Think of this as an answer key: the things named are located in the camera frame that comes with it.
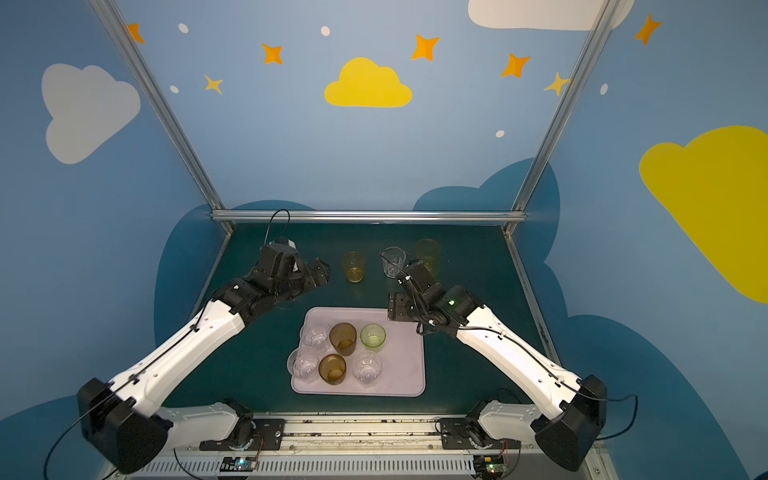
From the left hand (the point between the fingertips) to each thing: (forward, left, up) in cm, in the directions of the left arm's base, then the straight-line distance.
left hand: (323, 273), depth 78 cm
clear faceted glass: (-16, +7, -23) cm, 29 cm away
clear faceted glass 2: (-8, +5, -21) cm, 23 cm away
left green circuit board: (-40, +18, -24) cm, 50 cm away
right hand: (-7, -21, -3) cm, 23 cm away
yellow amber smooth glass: (+19, -5, -20) cm, 28 cm away
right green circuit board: (-39, -43, -23) cm, 63 cm away
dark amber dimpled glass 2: (-17, -2, -22) cm, 28 cm away
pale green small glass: (-7, -13, -22) cm, 27 cm away
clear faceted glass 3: (-17, -12, -23) cm, 31 cm away
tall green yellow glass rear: (+19, -31, -14) cm, 39 cm away
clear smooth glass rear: (+21, -19, -21) cm, 36 cm away
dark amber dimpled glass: (-10, -5, -17) cm, 20 cm away
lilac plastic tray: (-12, -9, -22) cm, 27 cm away
